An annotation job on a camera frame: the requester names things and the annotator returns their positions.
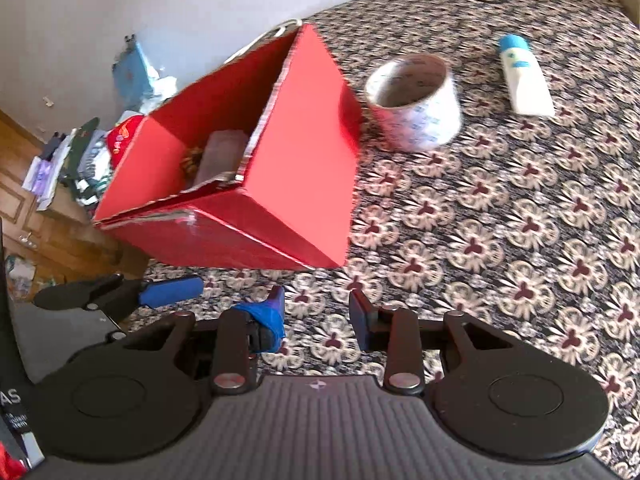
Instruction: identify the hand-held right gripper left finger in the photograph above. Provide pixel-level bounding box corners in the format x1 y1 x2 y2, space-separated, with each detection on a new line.
112 285 287 395

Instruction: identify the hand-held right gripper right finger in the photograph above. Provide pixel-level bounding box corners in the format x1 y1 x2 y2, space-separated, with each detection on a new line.
349 289 523 395

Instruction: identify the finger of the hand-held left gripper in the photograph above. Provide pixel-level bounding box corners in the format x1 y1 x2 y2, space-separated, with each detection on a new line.
32 274 125 311
97 275 205 321

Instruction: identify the red cardboard box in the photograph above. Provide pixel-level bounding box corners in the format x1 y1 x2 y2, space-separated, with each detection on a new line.
92 23 365 271

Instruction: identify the clear packing tape roll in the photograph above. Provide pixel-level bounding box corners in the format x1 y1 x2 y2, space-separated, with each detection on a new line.
364 54 462 153

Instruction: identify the white bottle with blue cap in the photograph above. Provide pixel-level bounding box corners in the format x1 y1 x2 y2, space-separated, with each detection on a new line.
497 34 556 117

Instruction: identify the wooden cabinet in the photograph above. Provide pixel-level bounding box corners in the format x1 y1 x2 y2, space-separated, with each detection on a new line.
0 110 151 281

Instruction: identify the purple and white packet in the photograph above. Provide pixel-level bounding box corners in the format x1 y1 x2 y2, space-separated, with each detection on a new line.
27 155 66 211

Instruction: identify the brown pine cone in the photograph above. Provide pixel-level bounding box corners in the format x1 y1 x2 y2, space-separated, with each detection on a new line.
181 146 206 181

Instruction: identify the dark green felt item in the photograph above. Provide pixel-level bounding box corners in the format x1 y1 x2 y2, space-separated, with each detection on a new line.
60 117 101 186

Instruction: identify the red plush cushion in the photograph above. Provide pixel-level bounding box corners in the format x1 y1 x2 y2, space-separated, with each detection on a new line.
107 115 146 168

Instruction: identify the floral patterned cloth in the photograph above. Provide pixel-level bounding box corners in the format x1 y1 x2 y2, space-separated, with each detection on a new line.
130 0 640 480

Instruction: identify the crumpled white plastic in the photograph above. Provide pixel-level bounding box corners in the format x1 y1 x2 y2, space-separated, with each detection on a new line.
145 76 178 111

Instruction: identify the blue packet with clips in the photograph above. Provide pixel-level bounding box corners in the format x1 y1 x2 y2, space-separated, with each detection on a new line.
111 34 156 101

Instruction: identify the white coiled cable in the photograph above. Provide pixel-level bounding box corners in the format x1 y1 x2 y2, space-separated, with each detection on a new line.
222 19 303 63

